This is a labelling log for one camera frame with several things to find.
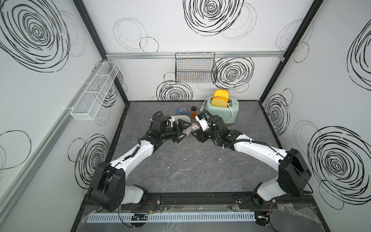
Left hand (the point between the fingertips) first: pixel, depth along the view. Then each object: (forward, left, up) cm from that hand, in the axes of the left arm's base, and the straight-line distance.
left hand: (189, 129), depth 78 cm
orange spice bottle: (+24, -3, -13) cm, 27 cm away
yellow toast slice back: (+29, -22, +1) cm, 36 cm away
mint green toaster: (+17, -26, -7) cm, 32 cm away
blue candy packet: (+30, +4, -19) cm, 35 cm away
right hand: (+1, -3, -3) cm, 5 cm away
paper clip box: (+2, -3, -1) cm, 4 cm away
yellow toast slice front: (+23, -19, -1) cm, 30 cm away
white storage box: (+5, +9, +3) cm, 11 cm away
